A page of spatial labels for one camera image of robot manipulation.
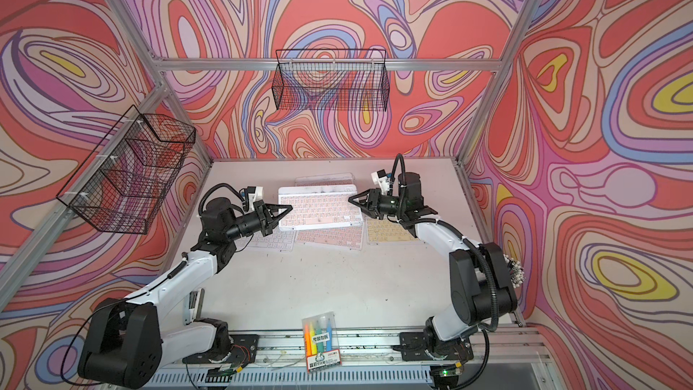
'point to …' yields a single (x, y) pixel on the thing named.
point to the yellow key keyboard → (385, 231)
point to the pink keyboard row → (350, 237)
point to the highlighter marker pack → (321, 343)
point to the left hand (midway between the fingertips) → (294, 212)
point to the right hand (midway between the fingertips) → (352, 208)
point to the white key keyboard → (279, 240)
